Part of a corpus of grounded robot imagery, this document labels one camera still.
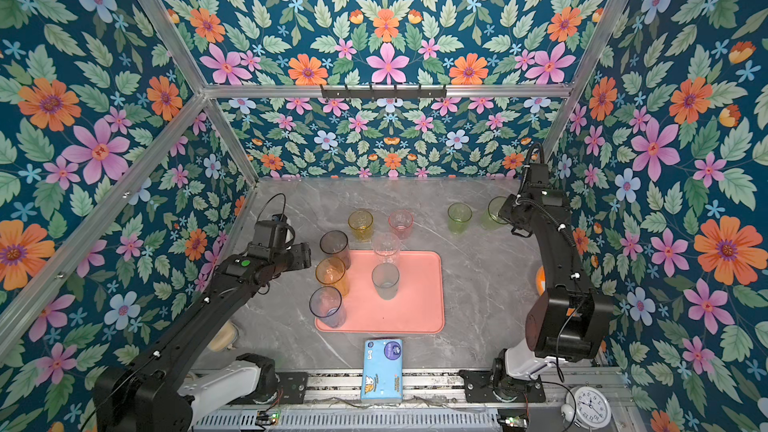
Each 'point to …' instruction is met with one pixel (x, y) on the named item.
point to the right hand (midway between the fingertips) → (512, 213)
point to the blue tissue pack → (382, 370)
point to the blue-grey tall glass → (326, 303)
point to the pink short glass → (402, 222)
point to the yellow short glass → (361, 224)
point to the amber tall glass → (332, 271)
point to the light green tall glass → (490, 219)
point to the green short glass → (458, 216)
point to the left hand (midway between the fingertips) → (302, 245)
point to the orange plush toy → (540, 280)
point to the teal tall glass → (385, 277)
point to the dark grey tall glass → (334, 244)
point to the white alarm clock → (594, 409)
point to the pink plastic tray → (418, 307)
